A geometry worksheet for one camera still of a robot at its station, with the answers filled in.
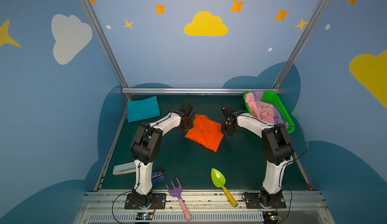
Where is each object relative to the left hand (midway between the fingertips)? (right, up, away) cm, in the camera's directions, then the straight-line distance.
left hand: (191, 127), depth 98 cm
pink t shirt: (+49, +11, +7) cm, 51 cm away
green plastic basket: (+62, +19, +15) cm, 67 cm away
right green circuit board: (+39, -41, -26) cm, 62 cm away
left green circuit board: (-22, -39, -27) cm, 53 cm away
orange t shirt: (+10, -4, +1) cm, 11 cm away
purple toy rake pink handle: (-7, -31, -21) cm, 38 cm away
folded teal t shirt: (-38, +12, +14) cm, 42 cm away
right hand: (+23, -3, 0) cm, 23 cm away
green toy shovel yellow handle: (+16, -28, -16) cm, 36 cm away
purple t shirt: (+59, +5, +3) cm, 59 cm away
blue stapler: (-18, -25, -18) cm, 36 cm away
